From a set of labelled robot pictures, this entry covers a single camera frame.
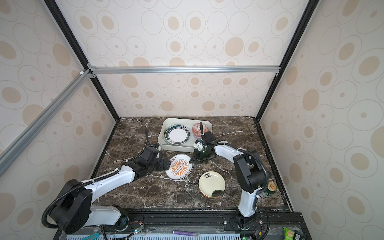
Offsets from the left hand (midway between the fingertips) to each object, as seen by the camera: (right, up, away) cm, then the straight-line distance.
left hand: (168, 160), depth 87 cm
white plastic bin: (+10, +7, +14) cm, 18 cm away
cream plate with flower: (+25, -14, -2) cm, 29 cm away
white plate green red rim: (+2, +15, +20) cm, 25 cm away
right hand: (+13, -1, +2) cm, 13 cm away
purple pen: (+12, -31, -17) cm, 38 cm away
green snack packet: (+60, -32, -18) cm, 70 cm away
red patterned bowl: (+17, +17, +19) cm, 31 cm away
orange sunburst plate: (+7, -4, 0) cm, 9 cm away
